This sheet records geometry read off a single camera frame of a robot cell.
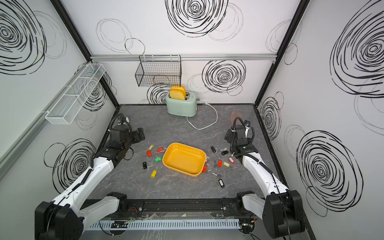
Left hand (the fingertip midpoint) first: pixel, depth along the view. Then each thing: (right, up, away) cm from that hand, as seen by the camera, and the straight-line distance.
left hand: (135, 130), depth 82 cm
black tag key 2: (+53, -14, +12) cm, 56 cm away
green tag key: (+11, -18, +9) cm, 23 cm away
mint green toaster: (+27, +14, +20) cm, 36 cm away
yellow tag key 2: (+5, -12, +14) cm, 19 cm away
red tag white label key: (+10, -14, +12) cm, 21 cm away
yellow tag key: (+10, -25, +4) cm, 27 cm away
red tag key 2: (+48, -21, +7) cm, 53 cm away
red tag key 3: (+56, -19, +9) cm, 60 cm away
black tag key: (+47, -28, +1) cm, 55 cm away
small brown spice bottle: (-12, +6, +10) cm, 17 cm away
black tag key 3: (+45, -13, +14) cm, 49 cm away
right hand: (+58, -3, +2) cm, 58 cm away
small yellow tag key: (+52, -21, +7) cm, 56 cm away
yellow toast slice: (+21, +24, +17) cm, 37 cm away
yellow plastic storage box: (+27, -19, +11) cm, 35 cm away
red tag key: (+4, -16, +11) cm, 20 cm away
